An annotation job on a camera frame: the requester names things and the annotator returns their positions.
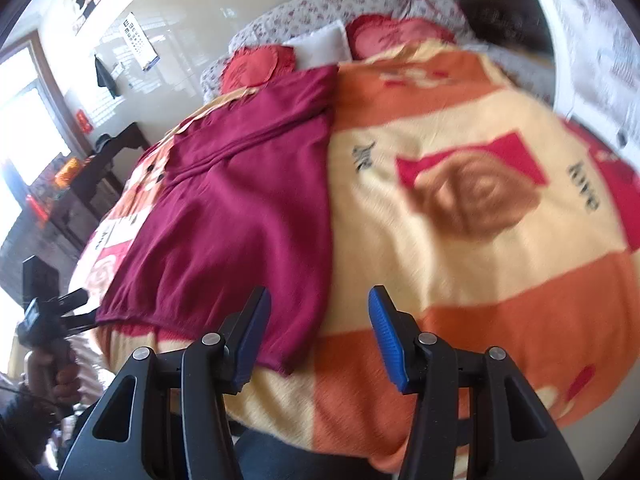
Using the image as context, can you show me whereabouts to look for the dark red sweater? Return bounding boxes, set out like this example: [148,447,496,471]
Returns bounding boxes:
[95,64,341,377]

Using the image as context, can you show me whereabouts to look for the dark hanging cloth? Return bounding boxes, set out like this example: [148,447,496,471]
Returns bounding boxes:
[95,55,121,99]

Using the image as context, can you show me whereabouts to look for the orange and yellow printed blanket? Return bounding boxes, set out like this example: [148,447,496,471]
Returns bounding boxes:
[67,40,640,476]

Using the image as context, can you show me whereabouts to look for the red heart-shaped pillow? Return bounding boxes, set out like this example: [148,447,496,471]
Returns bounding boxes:
[345,15,456,61]
[220,45,298,92]

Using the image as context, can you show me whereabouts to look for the person's left forearm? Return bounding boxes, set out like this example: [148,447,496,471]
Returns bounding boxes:
[0,390,58,466]

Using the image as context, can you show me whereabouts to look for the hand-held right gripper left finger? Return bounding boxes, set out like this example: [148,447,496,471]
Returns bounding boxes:
[59,286,272,480]

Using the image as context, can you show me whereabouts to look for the floral bed sheet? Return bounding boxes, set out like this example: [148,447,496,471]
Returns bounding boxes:
[465,42,556,106]

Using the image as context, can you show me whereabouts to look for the wall calendar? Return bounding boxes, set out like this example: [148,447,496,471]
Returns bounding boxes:
[122,12,158,71]

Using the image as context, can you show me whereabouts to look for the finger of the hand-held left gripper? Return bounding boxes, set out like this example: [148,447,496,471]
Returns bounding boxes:
[56,287,89,311]
[65,309,101,333]

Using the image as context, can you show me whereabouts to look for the person's dark pants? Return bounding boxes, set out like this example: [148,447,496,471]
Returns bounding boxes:
[227,422,406,480]

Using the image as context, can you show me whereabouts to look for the window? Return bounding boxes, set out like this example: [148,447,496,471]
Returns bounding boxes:
[0,45,71,188]

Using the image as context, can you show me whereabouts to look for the white square pillow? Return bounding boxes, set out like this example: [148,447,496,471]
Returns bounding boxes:
[285,22,353,68]

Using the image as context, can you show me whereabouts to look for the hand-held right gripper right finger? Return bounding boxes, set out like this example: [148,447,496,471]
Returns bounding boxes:
[368,285,583,480]

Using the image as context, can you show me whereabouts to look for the dark wooden side table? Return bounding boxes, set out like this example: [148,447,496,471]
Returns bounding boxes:
[0,122,151,281]

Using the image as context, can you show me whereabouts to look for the person's left hand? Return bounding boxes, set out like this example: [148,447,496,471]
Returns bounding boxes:
[25,347,81,408]

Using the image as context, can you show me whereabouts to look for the orange box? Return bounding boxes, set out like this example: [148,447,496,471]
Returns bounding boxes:
[54,157,81,188]

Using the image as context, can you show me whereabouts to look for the dark carved wooden cabinet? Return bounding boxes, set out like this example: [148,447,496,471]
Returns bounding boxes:
[447,0,556,63]

